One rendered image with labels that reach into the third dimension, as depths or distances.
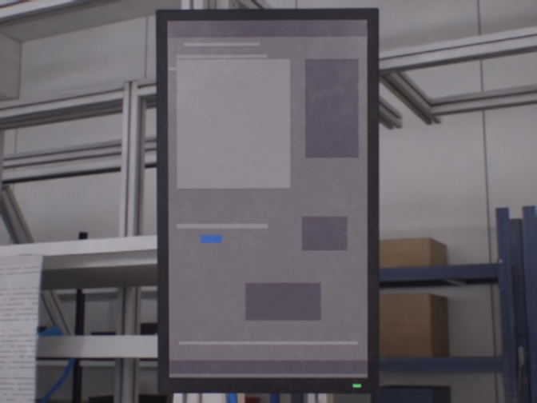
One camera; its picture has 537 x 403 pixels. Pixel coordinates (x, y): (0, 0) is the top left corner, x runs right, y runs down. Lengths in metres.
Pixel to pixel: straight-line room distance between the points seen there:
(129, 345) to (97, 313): 4.22
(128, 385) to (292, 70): 1.22
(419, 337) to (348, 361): 3.16
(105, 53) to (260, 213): 5.10
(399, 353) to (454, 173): 1.13
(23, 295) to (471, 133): 3.59
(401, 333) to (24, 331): 2.95
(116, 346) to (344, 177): 0.66
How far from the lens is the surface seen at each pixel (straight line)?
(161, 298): 1.11
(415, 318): 4.28
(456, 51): 1.98
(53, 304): 2.78
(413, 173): 4.87
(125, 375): 2.14
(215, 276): 1.10
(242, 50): 1.11
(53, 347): 1.67
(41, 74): 6.48
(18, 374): 1.58
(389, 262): 4.35
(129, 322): 2.14
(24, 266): 1.60
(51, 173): 3.01
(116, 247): 1.48
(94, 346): 1.61
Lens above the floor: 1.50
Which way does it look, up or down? 10 degrees up
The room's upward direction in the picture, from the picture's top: straight up
